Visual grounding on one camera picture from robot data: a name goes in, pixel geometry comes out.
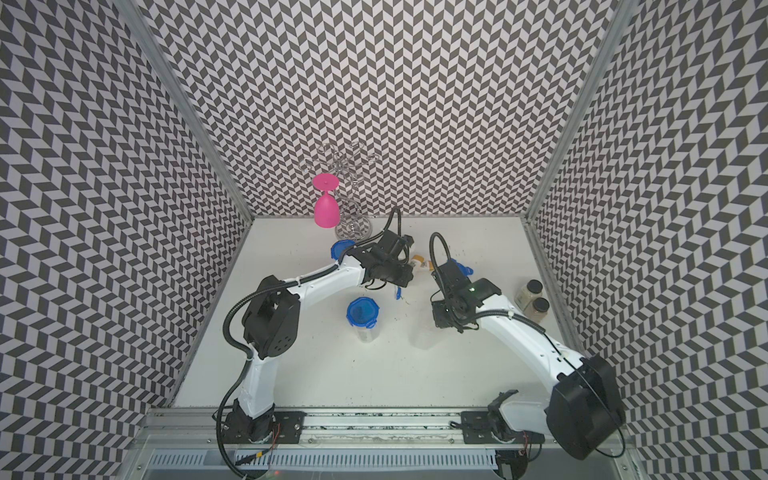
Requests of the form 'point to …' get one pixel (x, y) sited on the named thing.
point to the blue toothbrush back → (398, 294)
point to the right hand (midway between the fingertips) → (446, 322)
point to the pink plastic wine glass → (327, 208)
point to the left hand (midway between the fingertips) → (409, 278)
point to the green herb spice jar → (529, 291)
